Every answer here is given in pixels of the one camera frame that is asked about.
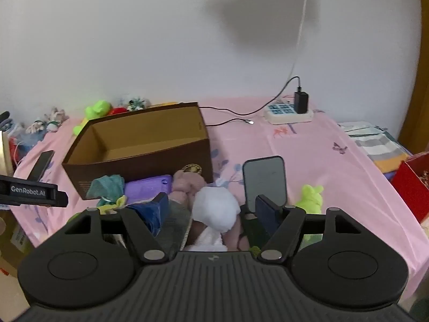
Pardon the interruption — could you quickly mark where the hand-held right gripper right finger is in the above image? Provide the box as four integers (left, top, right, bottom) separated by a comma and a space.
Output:
255, 195, 364, 264

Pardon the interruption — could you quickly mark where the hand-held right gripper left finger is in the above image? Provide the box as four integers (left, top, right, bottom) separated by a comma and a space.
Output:
64, 192, 170, 264

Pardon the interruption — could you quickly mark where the pink plush toy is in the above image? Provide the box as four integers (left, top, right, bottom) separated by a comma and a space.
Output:
172, 169, 250, 252

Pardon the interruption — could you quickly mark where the brown cardboard box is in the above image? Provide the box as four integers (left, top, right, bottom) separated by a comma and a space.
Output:
62, 101, 214, 200

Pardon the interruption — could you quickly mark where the yellow-green knitted toy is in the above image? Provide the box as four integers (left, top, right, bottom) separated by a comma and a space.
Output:
299, 184, 325, 244

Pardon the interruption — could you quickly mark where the white fluffy plush toy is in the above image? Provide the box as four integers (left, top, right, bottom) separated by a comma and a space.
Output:
192, 187, 241, 233

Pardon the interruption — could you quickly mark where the teal and yellow cloth bundle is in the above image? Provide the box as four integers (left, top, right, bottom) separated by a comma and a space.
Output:
88, 174, 128, 214

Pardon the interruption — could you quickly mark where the grey cloth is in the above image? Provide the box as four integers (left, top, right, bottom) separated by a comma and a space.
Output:
161, 201, 193, 253

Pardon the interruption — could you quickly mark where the purple packet box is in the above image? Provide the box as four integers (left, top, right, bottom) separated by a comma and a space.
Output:
123, 174, 174, 205

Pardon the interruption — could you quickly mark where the black smartphone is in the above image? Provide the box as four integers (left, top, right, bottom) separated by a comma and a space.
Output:
27, 150, 55, 182

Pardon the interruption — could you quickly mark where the smartphone in blue case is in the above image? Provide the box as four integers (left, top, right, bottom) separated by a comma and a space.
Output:
242, 155, 288, 213

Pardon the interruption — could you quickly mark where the red bag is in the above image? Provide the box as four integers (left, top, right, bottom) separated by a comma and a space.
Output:
8, 137, 27, 168

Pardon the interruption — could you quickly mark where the cardboard box with label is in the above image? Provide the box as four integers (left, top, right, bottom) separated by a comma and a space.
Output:
0, 210, 35, 269

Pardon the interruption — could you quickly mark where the bluish plastic bag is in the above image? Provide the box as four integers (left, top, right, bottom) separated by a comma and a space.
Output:
10, 127, 46, 148

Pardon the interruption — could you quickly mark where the pink printed bedsheet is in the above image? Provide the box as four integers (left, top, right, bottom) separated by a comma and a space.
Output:
10, 97, 423, 306

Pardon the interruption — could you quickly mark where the white power strip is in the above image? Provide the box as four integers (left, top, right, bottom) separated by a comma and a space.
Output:
266, 102, 314, 125

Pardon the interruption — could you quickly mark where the panda plush toy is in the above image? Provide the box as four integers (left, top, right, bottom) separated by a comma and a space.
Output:
127, 97, 152, 111

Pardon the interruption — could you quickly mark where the green caterpillar plush toy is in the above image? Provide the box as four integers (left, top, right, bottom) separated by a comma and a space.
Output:
73, 100, 113, 135

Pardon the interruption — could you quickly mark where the black charger plug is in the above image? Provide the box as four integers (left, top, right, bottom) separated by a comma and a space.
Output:
294, 87, 308, 115

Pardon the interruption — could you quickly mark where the striped folded cloth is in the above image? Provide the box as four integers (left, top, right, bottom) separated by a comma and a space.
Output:
338, 121, 413, 174

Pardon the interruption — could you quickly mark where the red box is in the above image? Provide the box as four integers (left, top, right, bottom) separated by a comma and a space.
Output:
390, 151, 429, 225

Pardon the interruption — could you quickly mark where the brown wooden furniture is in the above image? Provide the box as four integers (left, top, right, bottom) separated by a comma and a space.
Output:
397, 0, 429, 155

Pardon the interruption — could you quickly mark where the black charging cable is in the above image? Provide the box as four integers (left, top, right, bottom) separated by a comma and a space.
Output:
200, 76, 302, 129

